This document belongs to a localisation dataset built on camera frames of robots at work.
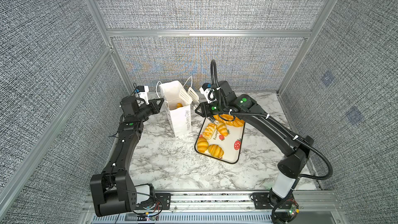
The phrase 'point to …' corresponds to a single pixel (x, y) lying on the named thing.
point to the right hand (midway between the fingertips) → (198, 108)
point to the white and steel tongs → (189, 96)
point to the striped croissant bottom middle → (215, 151)
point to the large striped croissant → (179, 104)
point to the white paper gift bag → (178, 111)
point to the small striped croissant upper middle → (222, 129)
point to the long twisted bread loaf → (229, 120)
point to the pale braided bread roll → (209, 130)
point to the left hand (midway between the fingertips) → (163, 99)
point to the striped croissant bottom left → (202, 144)
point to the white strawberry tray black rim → (220, 141)
